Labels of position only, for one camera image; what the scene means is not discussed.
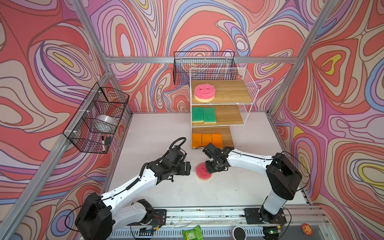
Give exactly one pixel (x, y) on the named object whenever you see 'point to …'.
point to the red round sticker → (307, 229)
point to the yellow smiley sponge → (202, 173)
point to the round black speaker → (239, 233)
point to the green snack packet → (194, 234)
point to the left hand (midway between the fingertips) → (186, 166)
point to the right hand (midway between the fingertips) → (211, 171)
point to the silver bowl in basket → (106, 118)
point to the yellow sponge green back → (209, 115)
